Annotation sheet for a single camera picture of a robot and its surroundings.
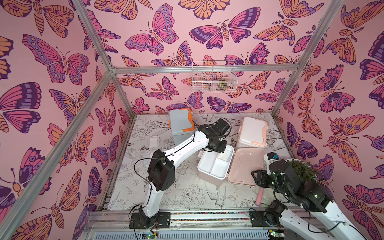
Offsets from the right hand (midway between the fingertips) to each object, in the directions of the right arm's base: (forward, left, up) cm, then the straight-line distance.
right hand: (255, 173), depth 70 cm
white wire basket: (+57, +17, +16) cm, 62 cm away
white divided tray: (+8, +17, -8) cm, 20 cm away
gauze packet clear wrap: (+13, +12, -7) cm, 19 cm away
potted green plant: (+2, -24, 0) cm, 24 cm away
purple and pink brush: (-6, -6, -17) cm, 19 cm away
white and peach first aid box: (+28, -7, -4) cm, 29 cm away
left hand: (+15, +13, -4) cm, 20 cm away
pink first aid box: (+7, +7, -7) cm, 12 cm away
